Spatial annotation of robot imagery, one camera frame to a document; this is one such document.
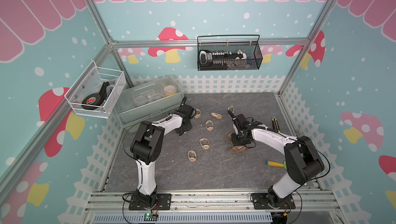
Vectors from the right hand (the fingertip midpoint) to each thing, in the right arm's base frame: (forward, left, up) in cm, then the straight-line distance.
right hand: (235, 141), depth 92 cm
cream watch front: (-7, +26, -2) cm, 27 cm away
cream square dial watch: (+29, -2, -2) cm, 29 cm away
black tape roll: (+4, +68, +34) cm, 76 cm away
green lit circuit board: (-36, +45, -5) cm, 58 cm away
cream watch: (+21, +23, 0) cm, 31 cm away
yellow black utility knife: (+14, -30, -2) cm, 33 cm away
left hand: (+10, +31, -1) cm, 32 cm away
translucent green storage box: (+16, +52, +17) cm, 57 cm away
